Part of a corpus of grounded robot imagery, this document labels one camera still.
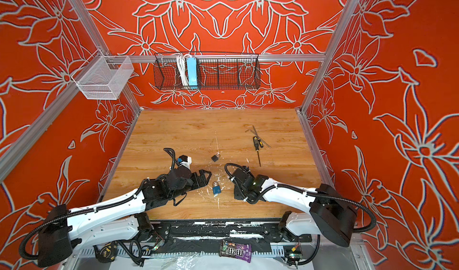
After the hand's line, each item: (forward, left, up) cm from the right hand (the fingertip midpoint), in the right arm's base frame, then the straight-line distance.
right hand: (235, 194), depth 83 cm
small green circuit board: (-24, -23, -1) cm, 33 cm away
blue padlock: (+3, +9, 0) cm, 9 cm away
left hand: (+4, +12, +12) cm, 18 cm away
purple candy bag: (-22, -1, +1) cm, 22 cm away
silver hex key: (+40, -11, -2) cm, 42 cm away
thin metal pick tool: (+27, -21, -1) cm, 34 cm away
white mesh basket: (+52, +68, +32) cm, 91 cm away
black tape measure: (-22, +50, +2) cm, 55 cm away
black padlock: (+20, +10, 0) cm, 22 cm away
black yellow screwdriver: (+29, -14, 0) cm, 32 cm away
